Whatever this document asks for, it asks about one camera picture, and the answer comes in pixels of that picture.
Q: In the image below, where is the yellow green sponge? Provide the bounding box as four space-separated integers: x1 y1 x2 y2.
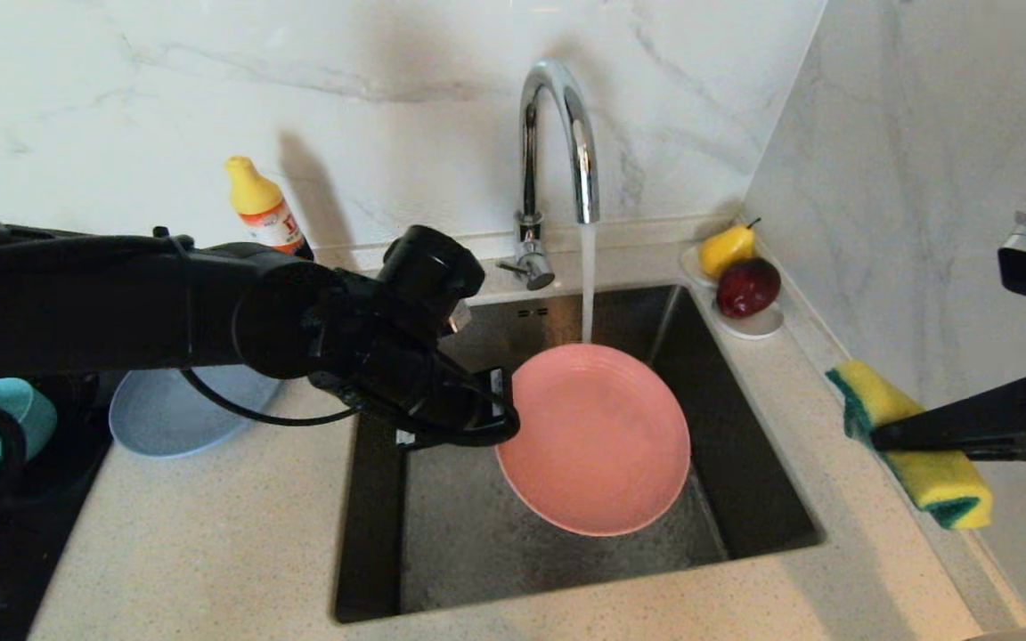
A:
826 360 994 531

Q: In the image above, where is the pink plate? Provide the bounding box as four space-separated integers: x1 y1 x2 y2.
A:
495 344 692 538

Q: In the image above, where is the orange detergent bottle yellow cap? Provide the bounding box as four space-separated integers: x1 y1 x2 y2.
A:
225 156 309 259

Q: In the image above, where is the grey-blue plate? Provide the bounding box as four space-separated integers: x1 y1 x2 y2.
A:
109 365 284 459

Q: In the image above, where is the stainless steel sink basin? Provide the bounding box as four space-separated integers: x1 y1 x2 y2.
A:
332 285 826 624

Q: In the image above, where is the chrome gooseneck faucet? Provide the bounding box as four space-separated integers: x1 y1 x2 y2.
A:
495 59 601 291

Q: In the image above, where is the small white dish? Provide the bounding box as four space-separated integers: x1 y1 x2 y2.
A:
680 246 785 341

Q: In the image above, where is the dark red apple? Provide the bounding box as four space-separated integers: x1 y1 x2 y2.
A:
716 258 782 320

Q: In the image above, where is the yellow pear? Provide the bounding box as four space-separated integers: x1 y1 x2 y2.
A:
700 219 761 280

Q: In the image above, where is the black induction cooktop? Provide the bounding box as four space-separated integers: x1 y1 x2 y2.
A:
0 374 118 641

